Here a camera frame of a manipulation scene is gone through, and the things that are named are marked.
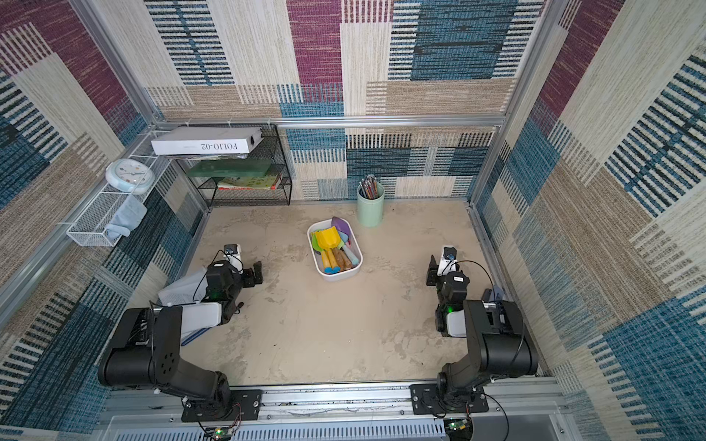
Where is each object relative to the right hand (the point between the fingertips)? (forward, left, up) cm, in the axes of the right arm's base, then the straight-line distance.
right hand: (442, 253), depth 91 cm
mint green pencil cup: (+23, +22, -3) cm, 32 cm away
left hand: (0, +66, -4) cm, 66 cm away
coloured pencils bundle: (+26, +23, +6) cm, 35 cm away
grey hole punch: (-10, -15, -10) cm, 20 cm away
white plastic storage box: (+2, +41, -5) cm, 41 cm away
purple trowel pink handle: (+17, +34, -4) cm, 38 cm away
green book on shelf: (+25, +71, +16) cm, 77 cm away
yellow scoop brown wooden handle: (+12, +38, -6) cm, 40 cm away
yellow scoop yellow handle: (+2, +38, -5) cm, 38 cm away
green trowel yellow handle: (+9, +43, -5) cm, 44 cm away
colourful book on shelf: (+25, +66, +10) cm, 71 cm away
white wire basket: (-6, +90, +24) cm, 94 cm away
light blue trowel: (+1, +29, -4) cm, 29 cm away
